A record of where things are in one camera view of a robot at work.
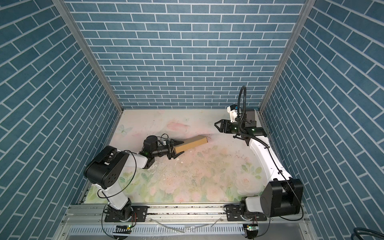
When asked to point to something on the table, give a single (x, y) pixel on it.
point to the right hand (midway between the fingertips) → (218, 122)
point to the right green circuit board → (252, 228)
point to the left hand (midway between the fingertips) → (183, 146)
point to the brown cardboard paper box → (190, 143)
